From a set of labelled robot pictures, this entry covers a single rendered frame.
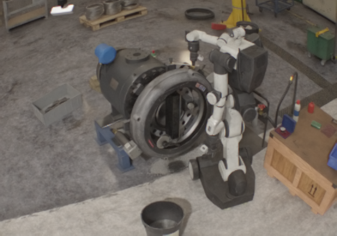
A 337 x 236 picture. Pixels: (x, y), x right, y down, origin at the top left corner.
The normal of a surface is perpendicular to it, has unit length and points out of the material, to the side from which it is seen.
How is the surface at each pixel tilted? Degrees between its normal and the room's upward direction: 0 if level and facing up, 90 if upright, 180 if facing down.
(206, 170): 0
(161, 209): 87
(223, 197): 0
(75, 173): 0
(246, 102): 44
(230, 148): 71
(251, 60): 90
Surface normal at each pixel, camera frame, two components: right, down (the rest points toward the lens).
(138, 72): -0.36, -0.64
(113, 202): -0.06, -0.83
